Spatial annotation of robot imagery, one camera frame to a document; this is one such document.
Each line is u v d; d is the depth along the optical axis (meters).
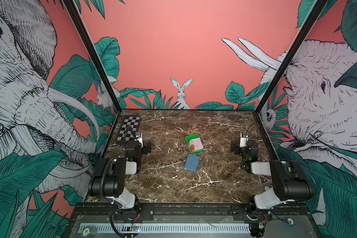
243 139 0.84
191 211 0.75
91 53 0.85
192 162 0.90
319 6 0.69
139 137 0.82
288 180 0.47
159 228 0.70
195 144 0.96
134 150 0.71
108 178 0.46
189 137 0.99
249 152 0.72
